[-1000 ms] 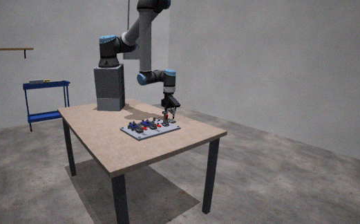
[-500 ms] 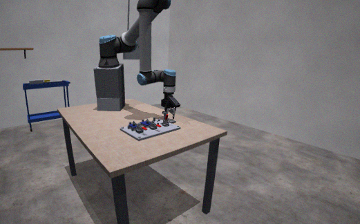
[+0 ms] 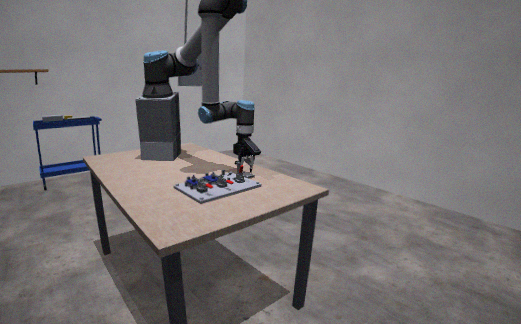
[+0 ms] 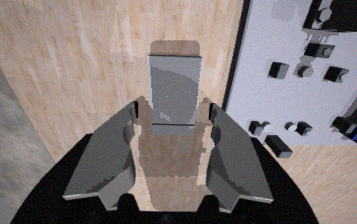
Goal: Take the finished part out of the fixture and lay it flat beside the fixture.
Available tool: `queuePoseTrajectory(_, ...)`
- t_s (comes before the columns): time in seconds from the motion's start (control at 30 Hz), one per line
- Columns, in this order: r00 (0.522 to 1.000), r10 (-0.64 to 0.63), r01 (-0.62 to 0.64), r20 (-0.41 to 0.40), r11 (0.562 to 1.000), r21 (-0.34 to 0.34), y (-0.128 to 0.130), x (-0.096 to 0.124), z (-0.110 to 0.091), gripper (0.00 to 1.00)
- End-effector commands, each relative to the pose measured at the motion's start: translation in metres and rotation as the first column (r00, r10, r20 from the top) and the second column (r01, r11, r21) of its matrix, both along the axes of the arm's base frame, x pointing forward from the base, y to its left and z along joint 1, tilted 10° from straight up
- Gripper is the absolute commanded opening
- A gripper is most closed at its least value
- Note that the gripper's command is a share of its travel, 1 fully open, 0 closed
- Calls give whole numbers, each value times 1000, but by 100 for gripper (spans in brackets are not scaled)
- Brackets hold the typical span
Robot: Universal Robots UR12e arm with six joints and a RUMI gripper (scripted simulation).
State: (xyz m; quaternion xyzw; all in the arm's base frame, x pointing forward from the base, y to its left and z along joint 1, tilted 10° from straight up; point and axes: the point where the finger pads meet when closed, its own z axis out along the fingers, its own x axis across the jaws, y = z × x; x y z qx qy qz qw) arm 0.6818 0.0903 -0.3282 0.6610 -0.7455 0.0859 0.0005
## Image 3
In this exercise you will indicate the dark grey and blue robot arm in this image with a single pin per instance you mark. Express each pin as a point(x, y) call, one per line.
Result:
point(205, 40)

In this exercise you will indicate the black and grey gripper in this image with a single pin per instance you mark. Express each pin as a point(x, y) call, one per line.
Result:
point(242, 151)

